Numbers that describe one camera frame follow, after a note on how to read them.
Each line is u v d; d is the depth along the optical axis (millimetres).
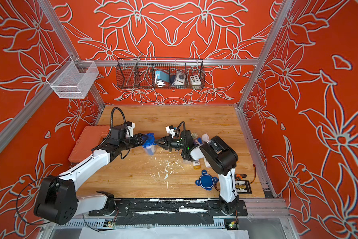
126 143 702
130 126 779
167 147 780
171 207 742
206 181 825
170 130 852
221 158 524
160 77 852
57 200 405
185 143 715
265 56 879
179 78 908
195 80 944
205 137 998
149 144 817
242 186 778
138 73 982
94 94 1137
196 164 856
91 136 949
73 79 904
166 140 788
